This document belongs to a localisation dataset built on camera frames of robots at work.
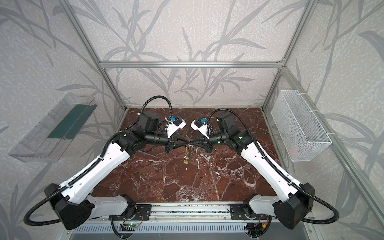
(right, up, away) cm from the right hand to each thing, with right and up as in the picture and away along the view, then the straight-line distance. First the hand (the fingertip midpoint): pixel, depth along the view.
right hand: (192, 137), depth 67 cm
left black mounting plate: (-27, -35, +1) cm, 44 cm away
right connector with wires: (+32, -47, +6) cm, 57 cm away
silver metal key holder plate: (-1, -5, 0) cm, 5 cm away
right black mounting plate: (+22, -38, +7) cm, 44 cm away
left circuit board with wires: (-29, -42, +3) cm, 51 cm away
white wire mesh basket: (+46, +1, -6) cm, 47 cm away
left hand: (-1, -1, -3) cm, 3 cm away
